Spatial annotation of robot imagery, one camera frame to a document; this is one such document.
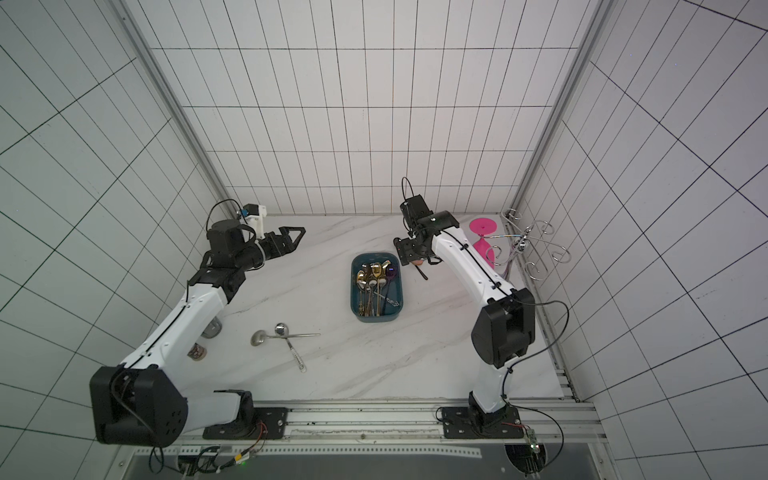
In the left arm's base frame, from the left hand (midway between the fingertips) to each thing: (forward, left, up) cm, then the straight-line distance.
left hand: (294, 238), depth 80 cm
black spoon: (+6, -38, -25) cm, 46 cm away
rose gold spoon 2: (-7, -20, -24) cm, 32 cm away
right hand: (+2, -32, -7) cm, 33 cm away
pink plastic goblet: (+3, -53, +2) cm, 53 cm away
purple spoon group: (+3, -27, -23) cm, 35 cm away
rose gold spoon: (+4, -20, -24) cm, 31 cm away
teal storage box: (-6, -28, -24) cm, 37 cm away
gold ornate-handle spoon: (0, -17, -23) cm, 29 cm away
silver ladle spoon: (-19, +13, -25) cm, 33 cm away
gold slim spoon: (+5, -22, -22) cm, 32 cm away
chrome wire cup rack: (-3, -61, +5) cm, 61 cm away
